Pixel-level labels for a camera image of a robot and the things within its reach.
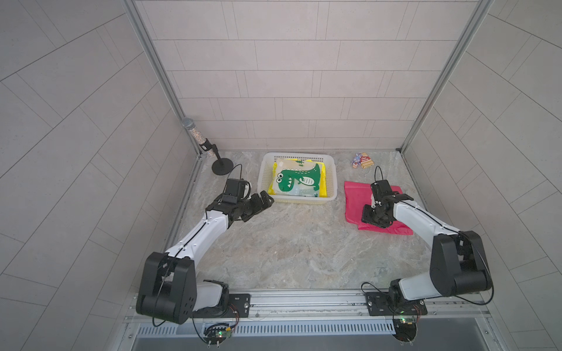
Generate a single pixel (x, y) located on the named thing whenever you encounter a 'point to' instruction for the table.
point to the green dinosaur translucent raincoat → (297, 177)
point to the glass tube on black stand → (223, 166)
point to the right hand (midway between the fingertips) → (364, 216)
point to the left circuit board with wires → (217, 333)
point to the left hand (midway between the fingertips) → (270, 202)
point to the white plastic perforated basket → (329, 161)
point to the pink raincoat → (358, 194)
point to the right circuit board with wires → (405, 329)
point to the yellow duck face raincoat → (275, 164)
